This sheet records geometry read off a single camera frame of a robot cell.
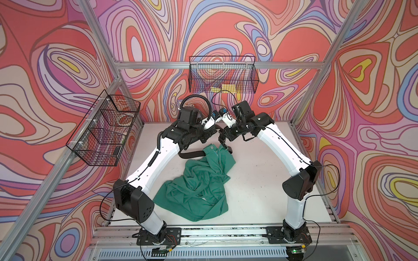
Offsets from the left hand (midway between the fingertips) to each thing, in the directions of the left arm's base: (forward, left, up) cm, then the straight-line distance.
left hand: (214, 127), depth 76 cm
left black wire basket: (-7, +53, -2) cm, 54 cm away
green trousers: (-21, +6, -29) cm, 36 cm away
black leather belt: (-11, +15, -8) cm, 20 cm away
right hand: (-1, -6, -6) cm, 9 cm away
